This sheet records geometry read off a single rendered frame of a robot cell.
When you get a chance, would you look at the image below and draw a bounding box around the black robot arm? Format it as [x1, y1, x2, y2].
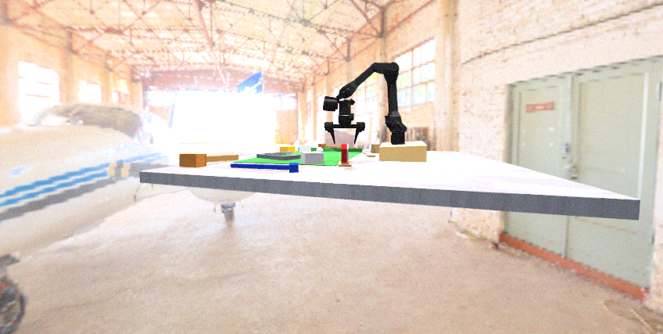
[323, 62, 407, 145]

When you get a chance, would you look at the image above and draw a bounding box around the green mat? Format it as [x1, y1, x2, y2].
[232, 152, 361, 166]

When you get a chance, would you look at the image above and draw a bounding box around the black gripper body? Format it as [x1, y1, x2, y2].
[324, 110, 365, 131]

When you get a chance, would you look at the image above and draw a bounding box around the blue putter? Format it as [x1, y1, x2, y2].
[231, 163, 299, 173]

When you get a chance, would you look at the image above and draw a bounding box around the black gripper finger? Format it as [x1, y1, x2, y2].
[354, 127, 363, 145]
[327, 127, 335, 144]

